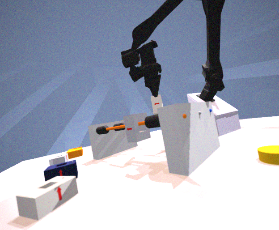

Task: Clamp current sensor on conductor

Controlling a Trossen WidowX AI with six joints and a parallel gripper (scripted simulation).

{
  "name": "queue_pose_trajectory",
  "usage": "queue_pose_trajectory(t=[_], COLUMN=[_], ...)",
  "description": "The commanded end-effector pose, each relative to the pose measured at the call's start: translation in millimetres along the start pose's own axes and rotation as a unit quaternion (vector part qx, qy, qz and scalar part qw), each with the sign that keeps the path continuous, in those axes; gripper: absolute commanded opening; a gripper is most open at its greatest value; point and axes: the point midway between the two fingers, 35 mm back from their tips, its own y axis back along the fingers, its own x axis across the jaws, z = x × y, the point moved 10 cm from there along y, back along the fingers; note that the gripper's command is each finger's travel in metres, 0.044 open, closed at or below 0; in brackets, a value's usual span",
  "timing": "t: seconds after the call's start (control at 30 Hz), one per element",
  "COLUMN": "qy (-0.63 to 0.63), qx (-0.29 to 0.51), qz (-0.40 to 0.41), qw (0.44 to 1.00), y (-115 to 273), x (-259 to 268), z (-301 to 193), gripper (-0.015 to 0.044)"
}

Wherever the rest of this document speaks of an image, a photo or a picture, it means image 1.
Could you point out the yellow short cylinder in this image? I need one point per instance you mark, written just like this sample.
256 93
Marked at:
269 154

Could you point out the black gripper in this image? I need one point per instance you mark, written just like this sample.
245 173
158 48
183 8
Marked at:
151 76

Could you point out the orange rectangular block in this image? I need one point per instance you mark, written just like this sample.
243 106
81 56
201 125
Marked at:
75 152

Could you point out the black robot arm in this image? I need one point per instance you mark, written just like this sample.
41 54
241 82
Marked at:
212 70

